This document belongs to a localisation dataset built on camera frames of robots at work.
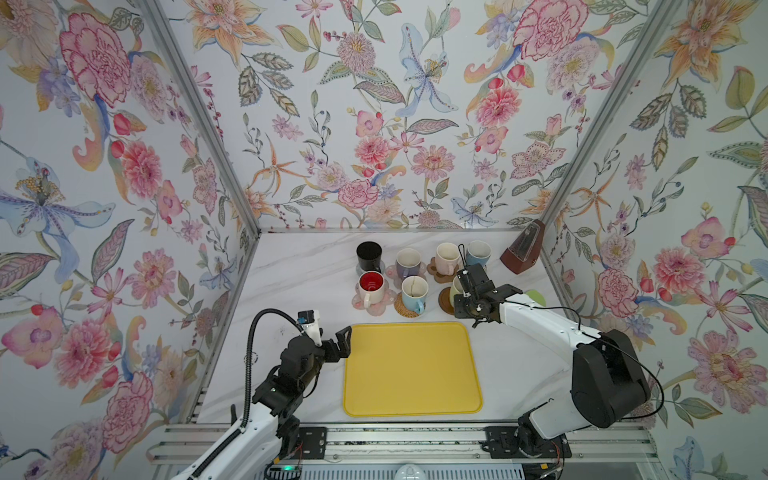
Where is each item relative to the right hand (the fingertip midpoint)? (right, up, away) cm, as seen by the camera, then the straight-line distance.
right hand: (462, 304), depth 91 cm
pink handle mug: (-2, +14, +10) cm, 17 cm away
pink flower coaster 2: (-27, -3, +7) cm, 28 cm away
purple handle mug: (-15, +13, +16) cm, 25 cm away
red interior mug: (-28, +4, +10) cm, 30 cm away
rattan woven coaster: (-18, -3, +6) cm, 19 cm away
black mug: (-29, +15, +9) cm, 34 cm away
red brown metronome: (+25, +17, +12) cm, 33 cm away
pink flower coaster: (-21, +9, +18) cm, 29 cm away
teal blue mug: (+8, +16, +11) cm, 21 cm away
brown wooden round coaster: (-3, 0, +9) cm, 10 cm away
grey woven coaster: (-24, +10, +18) cm, 32 cm away
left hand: (-35, -6, -9) cm, 37 cm away
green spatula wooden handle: (+29, +1, +13) cm, 32 cm away
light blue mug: (-14, +4, +7) cm, 16 cm away
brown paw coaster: (-4, +7, +13) cm, 16 cm away
